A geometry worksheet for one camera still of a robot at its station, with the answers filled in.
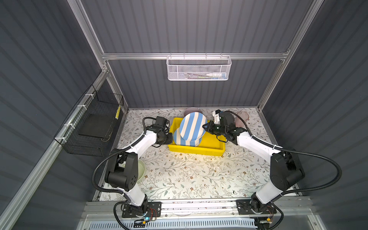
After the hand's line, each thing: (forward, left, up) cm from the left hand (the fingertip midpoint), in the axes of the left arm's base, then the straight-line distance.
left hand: (169, 140), depth 92 cm
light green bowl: (-16, +17, -8) cm, 25 cm away
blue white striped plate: (+1, -7, -4) cm, 8 cm away
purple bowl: (+29, -17, -2) cm, 34 cm away
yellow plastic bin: (-2, -27, -6) cm, 28 cm away
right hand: (+2, -22, +10) cm, 24 cm away
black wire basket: (-6, +38, +21) cm, 44 cm away
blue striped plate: (+5, -14, +6) cm, 16 cm away
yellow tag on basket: (+9, +29, +18) cm, 35 cm away
